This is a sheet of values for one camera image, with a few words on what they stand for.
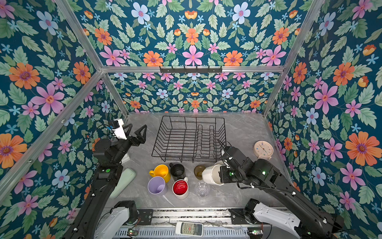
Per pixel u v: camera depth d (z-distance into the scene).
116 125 0.58
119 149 0.59
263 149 0.96
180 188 0.82
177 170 0.86
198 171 0.86
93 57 0.86
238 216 0.72
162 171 0.86
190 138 1.02
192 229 0.69
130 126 0.71
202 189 0.82
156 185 0.83
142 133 0.65
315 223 0.38
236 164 0.47
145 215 0.74
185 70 0.91
